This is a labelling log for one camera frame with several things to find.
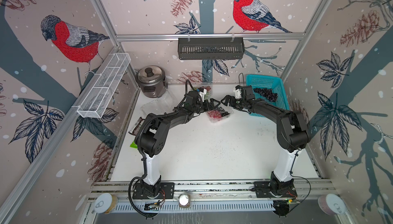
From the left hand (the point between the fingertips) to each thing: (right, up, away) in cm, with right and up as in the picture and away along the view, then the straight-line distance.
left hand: (219, 102), depth 90 cm
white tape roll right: (+47, -45, -24) cm, 69 cm away
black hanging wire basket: (-4, +37, +14) cm, 39 cm away
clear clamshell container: (+6, -7, +12) cm, 15 cm away
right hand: (+6, +1, +9) cm, 11 cm away
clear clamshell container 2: (-5, +5, +20) cm, 21 cm away
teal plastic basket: (+45, +14, +24) cm, 53 cm away
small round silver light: (-18, -40, -27) cm, 52 cm away
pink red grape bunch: (-2, -7, +6) cm, 10 cm away
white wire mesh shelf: (-62, +1, -18) cm, 65 cm away
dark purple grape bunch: (+39, +6, +20) cm, 44 cm away
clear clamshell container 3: (-37, -2, +20) cm, 42 cm away
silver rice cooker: (-44, +15, +11) cm, 48 cm away
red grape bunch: (-5, +10, +26) cm, 28 cm away
